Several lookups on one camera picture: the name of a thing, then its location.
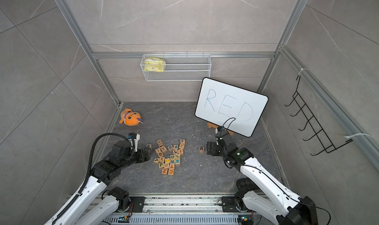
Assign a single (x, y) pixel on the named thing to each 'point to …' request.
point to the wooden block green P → (161, 165)
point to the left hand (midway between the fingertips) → (149, 148)
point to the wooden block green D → (172, 156)
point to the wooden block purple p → (149, 145)
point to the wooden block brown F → (182, 141)
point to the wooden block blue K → (177, 161)
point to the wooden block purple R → (201, 149)
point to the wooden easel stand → (210, 125)
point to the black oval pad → (245, 183)
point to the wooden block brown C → (159, 141)
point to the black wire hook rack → (306, 116)
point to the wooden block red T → (171, 166)
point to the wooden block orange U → (170, 172)
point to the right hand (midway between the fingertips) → (214, 145)
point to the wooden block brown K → (162, 159)
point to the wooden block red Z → (164, 170)
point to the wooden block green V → (156, 160)
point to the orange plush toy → (130, 118)
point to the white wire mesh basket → (177, 67)
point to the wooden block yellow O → (167, 160)
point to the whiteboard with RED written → (230, 107)
